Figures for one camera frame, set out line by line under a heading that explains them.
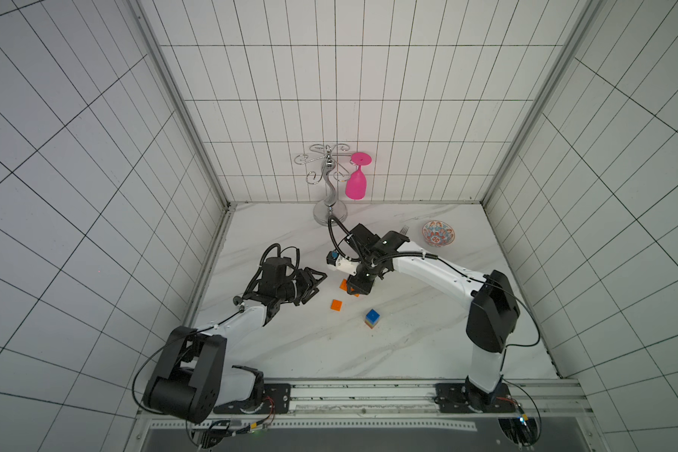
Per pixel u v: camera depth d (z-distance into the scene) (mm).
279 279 698
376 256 597
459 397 727
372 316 827
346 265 741
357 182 1031
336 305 897
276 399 727
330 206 1131
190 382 412
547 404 731
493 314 466
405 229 1099
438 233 1069
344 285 798
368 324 851
